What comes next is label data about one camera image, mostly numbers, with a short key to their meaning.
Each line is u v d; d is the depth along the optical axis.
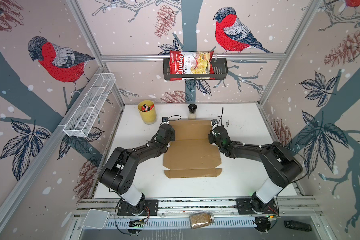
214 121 0.82
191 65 0.88
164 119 0.83
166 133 0.71
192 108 1.04
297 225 0.67
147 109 1.03
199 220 0.66
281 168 0.47
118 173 0.45
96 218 0.71
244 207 0.72
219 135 0.72
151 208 0.73
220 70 0.94
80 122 0.71
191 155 0.90
